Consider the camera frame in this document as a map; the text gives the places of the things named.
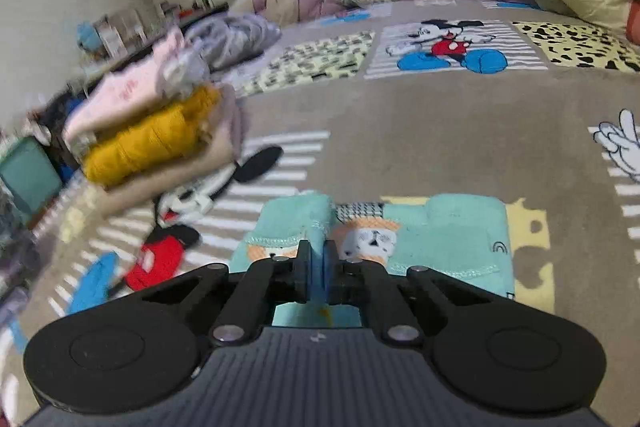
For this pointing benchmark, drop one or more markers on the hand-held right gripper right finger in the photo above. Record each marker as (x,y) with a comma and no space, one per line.
(327,272)

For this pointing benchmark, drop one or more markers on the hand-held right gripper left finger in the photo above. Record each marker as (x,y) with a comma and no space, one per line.
(313,272)

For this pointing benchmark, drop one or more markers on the teal printed garment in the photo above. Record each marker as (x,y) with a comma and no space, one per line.
(450,232)

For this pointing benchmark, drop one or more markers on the pile of folded clothes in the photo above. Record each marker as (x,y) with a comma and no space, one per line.
(20,257)

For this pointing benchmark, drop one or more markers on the beige folded garment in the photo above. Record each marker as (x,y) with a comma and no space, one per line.
(210,162)

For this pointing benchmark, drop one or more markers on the cartoon mouse printed blanket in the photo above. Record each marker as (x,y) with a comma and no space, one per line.
(425,132)

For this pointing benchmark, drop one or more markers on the yellow folded garment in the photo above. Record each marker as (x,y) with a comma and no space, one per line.
(150,142)

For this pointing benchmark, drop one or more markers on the grey crumpled cloth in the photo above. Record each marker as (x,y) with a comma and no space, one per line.
(230,39)

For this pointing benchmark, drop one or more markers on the teal box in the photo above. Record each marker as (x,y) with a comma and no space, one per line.
(30,177)

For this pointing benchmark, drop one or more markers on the light blue bag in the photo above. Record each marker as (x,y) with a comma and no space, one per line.
(90,35)

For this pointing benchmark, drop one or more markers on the pink pillow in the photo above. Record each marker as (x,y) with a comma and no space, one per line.
(634,24)

